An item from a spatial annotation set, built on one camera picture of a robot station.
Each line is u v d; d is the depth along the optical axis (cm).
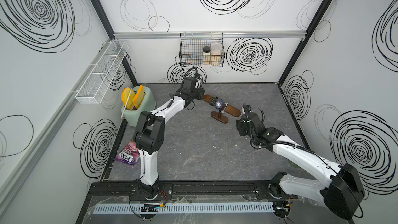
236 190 75
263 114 69
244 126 63
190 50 99
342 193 39
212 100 91
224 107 88
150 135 51
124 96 85
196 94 83
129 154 81
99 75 77
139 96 85
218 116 99
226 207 77
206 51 84
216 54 85
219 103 89
